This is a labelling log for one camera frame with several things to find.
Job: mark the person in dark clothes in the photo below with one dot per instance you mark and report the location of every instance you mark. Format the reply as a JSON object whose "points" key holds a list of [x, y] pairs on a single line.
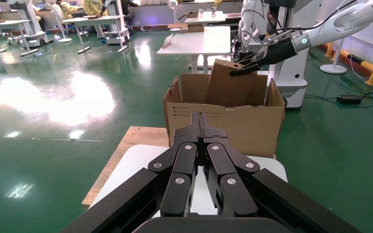
{"points": [[129, 8]]}

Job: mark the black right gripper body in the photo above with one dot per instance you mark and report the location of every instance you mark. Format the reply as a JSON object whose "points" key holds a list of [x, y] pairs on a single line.
{"points": [[279, 51]]}

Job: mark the wooden board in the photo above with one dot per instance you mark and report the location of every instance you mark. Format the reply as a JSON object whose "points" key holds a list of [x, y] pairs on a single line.
{"points": [[135, 141]]}

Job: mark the long white work table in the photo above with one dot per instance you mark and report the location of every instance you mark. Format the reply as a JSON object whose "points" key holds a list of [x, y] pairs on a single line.
{"points": [[6, 23]]}

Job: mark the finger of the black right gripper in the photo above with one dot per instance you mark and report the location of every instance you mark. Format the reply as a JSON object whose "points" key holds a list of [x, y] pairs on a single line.
{"points": [[247, 59], [242, 70]]}

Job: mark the tiny cardboard box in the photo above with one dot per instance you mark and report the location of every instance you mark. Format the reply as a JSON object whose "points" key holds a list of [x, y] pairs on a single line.
{"points": [[192, 15]]}

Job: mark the white rectangular table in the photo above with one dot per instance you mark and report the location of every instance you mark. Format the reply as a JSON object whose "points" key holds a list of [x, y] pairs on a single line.
{"points": [[199, 41]]}

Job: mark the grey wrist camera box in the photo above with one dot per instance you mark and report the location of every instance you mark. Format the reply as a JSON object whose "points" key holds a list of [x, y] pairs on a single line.
{"points": [[275, 38]]}

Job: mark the white table with device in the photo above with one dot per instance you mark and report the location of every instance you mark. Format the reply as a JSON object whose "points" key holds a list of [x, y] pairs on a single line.
{"points": [[205, 18]]}

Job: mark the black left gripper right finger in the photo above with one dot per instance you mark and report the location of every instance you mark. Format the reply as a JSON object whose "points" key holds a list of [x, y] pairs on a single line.
{"points": [[222, 167]]}

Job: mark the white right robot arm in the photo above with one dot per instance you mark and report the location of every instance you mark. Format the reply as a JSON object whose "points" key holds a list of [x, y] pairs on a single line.
{"points": [[334, 29]]}

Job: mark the big open cardboard box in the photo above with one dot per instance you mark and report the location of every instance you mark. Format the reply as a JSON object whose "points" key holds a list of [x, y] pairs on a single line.
{"points": [[238, 128]]}

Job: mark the black power adapter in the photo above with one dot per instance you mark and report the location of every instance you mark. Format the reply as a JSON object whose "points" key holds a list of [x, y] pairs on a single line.
{"points": [[350, 99]]}

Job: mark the seated person in yellow suit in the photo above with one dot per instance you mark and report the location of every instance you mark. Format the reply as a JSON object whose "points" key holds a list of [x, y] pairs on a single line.
{"points": [[64, 9]]}

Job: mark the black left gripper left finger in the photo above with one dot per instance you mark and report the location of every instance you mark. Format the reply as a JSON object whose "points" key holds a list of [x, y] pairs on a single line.
{"points": [[181, 167]]}

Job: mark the white table with grey legs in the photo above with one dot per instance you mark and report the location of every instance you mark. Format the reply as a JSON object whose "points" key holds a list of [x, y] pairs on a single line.
{"points": [[90, 19]]}

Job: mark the white device on table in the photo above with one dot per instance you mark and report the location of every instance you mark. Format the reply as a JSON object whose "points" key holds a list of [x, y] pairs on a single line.
{"points": [[207, 11]]}

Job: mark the tilted card on table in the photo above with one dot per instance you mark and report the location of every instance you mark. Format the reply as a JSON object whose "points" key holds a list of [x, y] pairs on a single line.
{"points": [[168, 41]]}

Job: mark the white wheeled robot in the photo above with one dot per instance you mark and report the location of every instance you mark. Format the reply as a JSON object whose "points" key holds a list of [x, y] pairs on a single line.
{"points": [[32, 32]]}

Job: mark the flat cardboard box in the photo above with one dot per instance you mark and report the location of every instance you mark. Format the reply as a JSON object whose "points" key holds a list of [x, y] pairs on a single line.
{"points": [[177, 25]]}

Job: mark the white robot torso column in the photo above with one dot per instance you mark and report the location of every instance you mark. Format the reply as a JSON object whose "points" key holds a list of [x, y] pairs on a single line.
{"points": [[289, 80]]}

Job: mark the person in yellow jacket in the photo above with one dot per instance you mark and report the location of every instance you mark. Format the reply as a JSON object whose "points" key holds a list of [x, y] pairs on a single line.
{"points": [[94, 7]]}

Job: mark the white floor stand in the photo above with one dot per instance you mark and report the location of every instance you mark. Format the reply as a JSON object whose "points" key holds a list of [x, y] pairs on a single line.
{"points": [[334, 69]]}

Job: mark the white robot with square base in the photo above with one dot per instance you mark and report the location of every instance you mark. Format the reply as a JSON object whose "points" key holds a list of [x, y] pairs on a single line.
{"points": [[117, 35]]}

